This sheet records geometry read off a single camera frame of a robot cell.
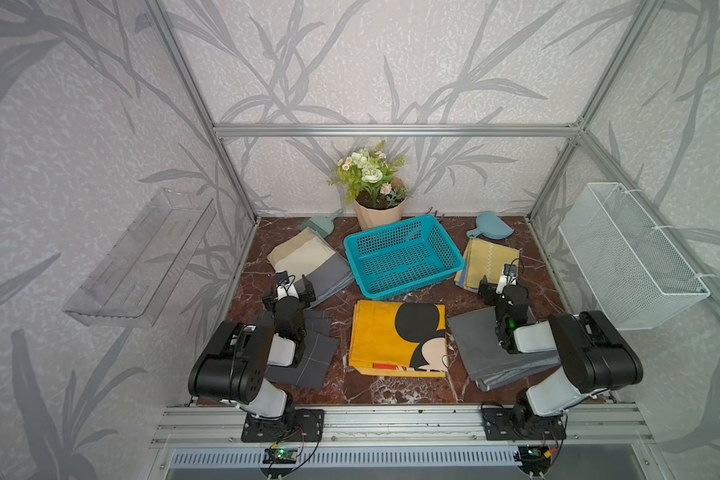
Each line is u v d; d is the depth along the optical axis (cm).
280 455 71
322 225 118
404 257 108
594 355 46
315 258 106
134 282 66
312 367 83
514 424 72
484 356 84
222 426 75
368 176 89
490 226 121
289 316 69
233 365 44
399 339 87
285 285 75
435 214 122
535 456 74
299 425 73
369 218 104
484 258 106
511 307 72
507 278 83
